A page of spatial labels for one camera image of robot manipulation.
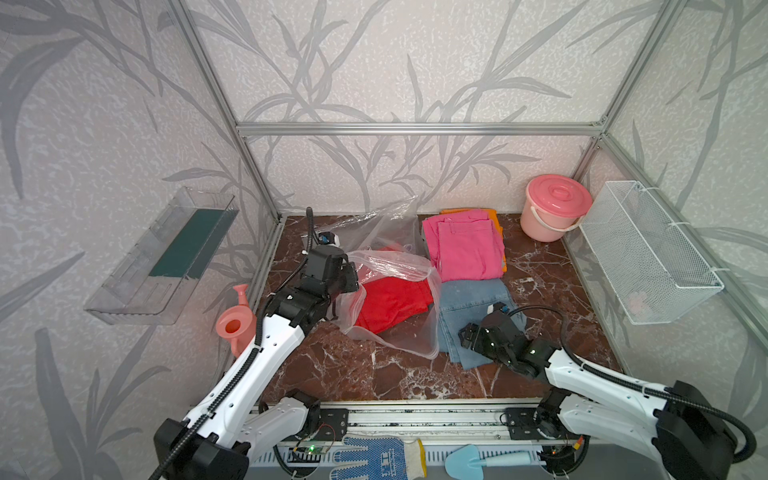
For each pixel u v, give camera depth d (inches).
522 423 29.6
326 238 25.7
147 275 25.3
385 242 36.3
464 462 27.0
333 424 28.9
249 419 16.5
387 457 27.3
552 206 39.0
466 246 39.8
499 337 25.4
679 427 15.7
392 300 35.0
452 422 29.7
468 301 35.1
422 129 37.7
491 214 45.3
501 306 30.7
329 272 22.0
